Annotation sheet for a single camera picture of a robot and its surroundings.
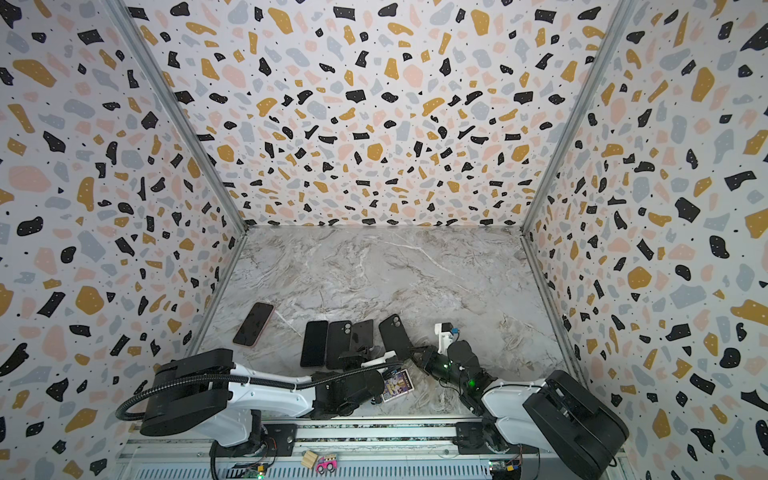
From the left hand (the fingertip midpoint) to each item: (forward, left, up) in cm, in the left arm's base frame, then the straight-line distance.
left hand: (366, 343), depth 82 cm
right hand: (-2, -10, 0) cm, 10 cm away
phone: (+11, +37, -9) cm, 39 cm away
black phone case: (+5, +9, -8) cm, 13 cm away
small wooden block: (-26, +12, -6) cm, 29 cm away
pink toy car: (-27, +8, -5) cm, 29 cm away
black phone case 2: (+4, -8, -5) cm, 11 cm away
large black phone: (+3, +16, -8) cm, 19 cm away
